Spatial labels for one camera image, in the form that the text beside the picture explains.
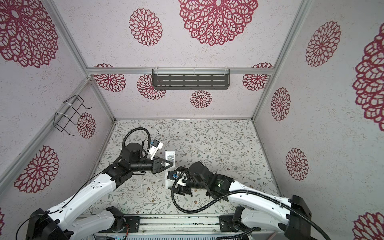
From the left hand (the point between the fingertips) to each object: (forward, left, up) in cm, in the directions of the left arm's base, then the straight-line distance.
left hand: (171, 166), depth 71 cm
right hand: (-5, 0, 0) cm, 5 cm away
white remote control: (+3, 0, +4) cm, 5 cm away
